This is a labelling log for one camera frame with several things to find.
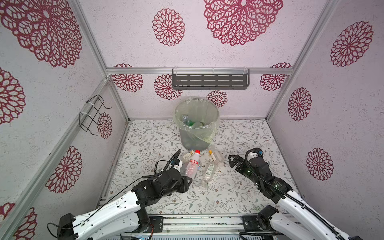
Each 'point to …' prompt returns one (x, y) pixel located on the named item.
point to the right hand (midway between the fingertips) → (233, 158)
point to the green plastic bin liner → (198, 117)
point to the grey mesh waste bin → (193, 143)
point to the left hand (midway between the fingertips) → (188, 182)
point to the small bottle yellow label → (216, 158)
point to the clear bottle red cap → (192, 165)
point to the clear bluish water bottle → (186, 119)
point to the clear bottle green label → (208, 174)
